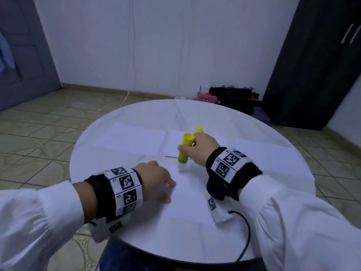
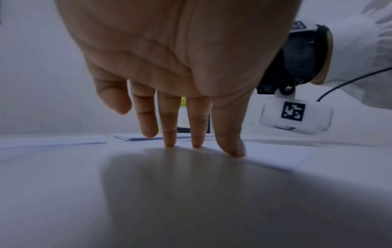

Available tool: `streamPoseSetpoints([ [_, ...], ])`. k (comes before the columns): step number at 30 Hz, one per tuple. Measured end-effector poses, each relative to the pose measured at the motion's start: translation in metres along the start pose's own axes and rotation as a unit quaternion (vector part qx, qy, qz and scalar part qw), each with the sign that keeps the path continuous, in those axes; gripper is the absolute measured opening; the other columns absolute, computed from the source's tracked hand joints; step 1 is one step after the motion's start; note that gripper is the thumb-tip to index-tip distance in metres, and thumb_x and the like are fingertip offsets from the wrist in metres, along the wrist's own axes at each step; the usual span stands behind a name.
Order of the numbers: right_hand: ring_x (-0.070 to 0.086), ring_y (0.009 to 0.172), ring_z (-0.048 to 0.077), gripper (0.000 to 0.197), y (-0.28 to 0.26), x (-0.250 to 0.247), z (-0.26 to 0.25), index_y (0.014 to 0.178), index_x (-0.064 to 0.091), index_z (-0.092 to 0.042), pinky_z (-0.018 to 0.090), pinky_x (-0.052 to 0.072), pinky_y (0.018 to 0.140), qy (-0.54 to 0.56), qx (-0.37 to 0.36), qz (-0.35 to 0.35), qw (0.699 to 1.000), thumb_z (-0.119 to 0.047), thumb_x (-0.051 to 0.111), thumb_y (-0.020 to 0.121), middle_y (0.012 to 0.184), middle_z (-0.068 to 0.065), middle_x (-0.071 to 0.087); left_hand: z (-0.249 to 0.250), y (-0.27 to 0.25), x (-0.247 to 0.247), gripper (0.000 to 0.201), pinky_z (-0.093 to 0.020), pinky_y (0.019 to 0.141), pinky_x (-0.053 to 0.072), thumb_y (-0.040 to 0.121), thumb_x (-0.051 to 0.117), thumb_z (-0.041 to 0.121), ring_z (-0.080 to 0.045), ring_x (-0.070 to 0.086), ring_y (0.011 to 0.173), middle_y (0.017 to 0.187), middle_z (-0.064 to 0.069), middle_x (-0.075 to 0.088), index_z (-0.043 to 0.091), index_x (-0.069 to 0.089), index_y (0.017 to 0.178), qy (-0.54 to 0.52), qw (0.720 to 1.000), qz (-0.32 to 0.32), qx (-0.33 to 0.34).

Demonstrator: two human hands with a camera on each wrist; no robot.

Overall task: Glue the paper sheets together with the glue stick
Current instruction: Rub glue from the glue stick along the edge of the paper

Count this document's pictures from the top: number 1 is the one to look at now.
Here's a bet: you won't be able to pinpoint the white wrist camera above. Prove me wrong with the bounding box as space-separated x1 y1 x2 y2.
87 214 132 243
206 195 237 225

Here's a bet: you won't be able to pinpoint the person's left forearm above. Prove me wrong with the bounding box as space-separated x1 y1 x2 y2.
0 180 98 271

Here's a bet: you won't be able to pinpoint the black wardrobe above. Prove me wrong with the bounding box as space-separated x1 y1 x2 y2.
262 0 361 131

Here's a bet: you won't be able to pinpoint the white paper stack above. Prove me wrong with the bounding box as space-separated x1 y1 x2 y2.
231 137 312 178
91 122 168 157

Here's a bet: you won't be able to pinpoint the black bag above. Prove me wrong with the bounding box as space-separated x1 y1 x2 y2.
209 85 263 114

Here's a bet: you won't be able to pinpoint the person's right hand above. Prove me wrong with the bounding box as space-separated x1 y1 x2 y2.
177 132 222 167

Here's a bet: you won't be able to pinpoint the person's legs in blue jeans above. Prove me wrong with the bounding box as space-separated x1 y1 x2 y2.
99 239 268 271

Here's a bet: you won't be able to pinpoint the black right camera cable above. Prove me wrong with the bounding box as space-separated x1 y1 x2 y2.
227 210 251 263

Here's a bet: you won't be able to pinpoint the person's right forearm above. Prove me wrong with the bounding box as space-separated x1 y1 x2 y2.
238 174 361 271

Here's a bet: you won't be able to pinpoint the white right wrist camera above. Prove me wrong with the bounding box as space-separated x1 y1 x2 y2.
206 195 237 225

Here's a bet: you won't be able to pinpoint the black right wristband with markers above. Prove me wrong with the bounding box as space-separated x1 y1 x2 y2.
205 146 264 201

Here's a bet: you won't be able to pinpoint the yellow glue stick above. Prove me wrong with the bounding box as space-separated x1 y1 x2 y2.
177 133 196 164

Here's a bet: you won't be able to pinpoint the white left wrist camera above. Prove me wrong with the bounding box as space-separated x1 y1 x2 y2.
87 214 132 243

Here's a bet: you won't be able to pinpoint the blue suitcase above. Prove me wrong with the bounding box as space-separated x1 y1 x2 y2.
252 106 270 123

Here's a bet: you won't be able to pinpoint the white wall cable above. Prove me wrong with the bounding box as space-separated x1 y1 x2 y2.
121 0 138 105

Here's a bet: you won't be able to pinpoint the person's left hand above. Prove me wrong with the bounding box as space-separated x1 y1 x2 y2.
133 161 177 204

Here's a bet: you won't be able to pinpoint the blue hanging cloth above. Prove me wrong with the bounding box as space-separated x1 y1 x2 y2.
0 31 17 74

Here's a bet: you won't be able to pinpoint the single white paper sheet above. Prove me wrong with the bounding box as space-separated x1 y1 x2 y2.
152 161 226 226
164 130 229 158

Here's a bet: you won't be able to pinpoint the black left wristband with markers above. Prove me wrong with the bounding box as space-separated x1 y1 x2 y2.
83 166 144 219

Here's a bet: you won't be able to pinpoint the pink box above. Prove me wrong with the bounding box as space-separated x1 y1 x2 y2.
197 92 219 104

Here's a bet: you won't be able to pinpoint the black wristband with markers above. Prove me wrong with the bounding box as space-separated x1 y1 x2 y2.
83 166 144 219
205 146 264 201

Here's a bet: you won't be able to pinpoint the grey door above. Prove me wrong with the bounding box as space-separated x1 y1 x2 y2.
0 0 62 112

